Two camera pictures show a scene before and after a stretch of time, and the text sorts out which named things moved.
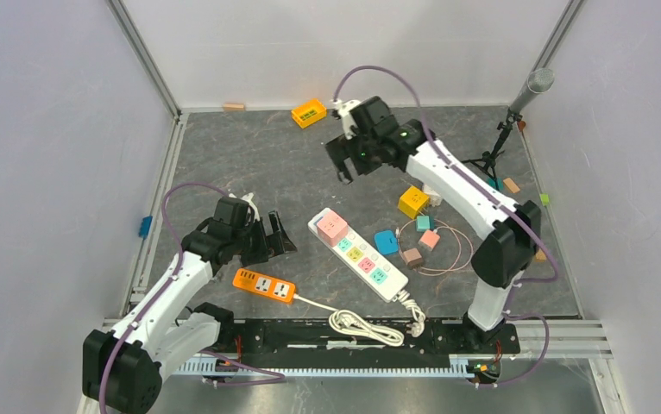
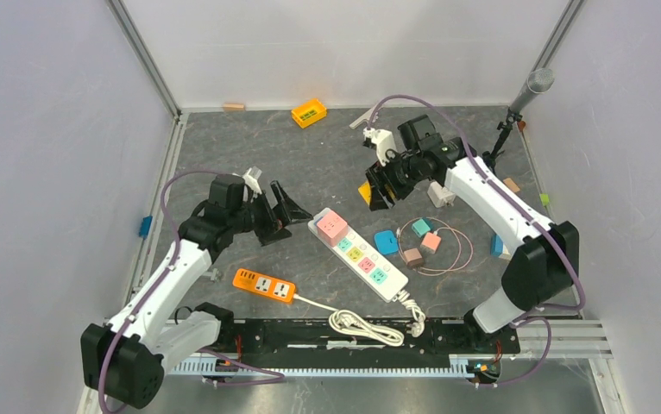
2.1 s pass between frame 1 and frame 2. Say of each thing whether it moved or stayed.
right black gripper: moved
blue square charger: stayed
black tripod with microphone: stayed
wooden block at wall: stayed
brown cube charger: stayed
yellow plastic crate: stayed
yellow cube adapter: moved
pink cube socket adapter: stayed
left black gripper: moved
